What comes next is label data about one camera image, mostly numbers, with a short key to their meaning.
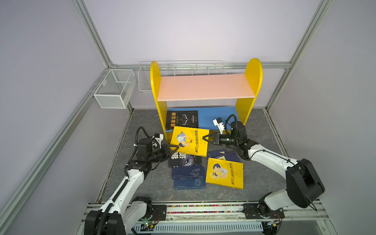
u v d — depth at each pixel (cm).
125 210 46
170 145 79
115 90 95
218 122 75
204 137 77
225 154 92
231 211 76
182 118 94
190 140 80
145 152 62
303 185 43
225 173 83
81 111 68
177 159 91
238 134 64
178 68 94
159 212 74
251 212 73
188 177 83
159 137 76
